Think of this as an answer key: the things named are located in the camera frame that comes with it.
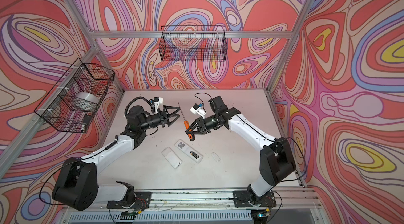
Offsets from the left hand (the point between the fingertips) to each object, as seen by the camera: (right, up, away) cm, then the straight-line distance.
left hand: (180, 113), depth 73 cm
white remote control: (+3, -22, +14) cm, 27 cm away
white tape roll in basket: (-43, +6, -3) cm, 43 cm away
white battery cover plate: (-7, -25, +13) cm, 29 cm away
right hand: (+5, -10, -1) cm, 11 cm away
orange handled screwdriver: (+5, -10, -3) cm, 12 cm away
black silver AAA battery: (+6, -24, +13) cm, 28 cm away
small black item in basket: (-45, -3, +1) cm, 45 cm away
